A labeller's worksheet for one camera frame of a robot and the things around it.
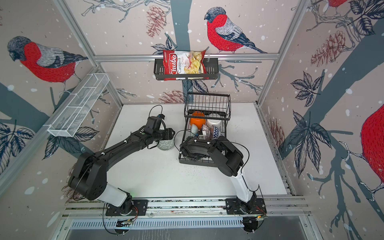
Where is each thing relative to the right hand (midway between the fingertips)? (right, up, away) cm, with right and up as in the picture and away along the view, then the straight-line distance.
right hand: (217, 148), depth 85 cm
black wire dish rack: (-3, +25, +7) cm, 27 cm away
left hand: (-28, +9, +3) cm, 29 cm away
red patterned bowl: (0, +9, +6) cm, 11 cm away
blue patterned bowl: (-4, +9, +9) cm, 14 cm away
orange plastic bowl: (-11, +15, +14) cm, 23 cm away
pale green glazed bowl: (-14, +10, +9) cm, 19 cm away
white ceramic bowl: (+1, +14, +15) cm, 21 cm away
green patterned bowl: (-33, 0, +11) cm, 35 cm away
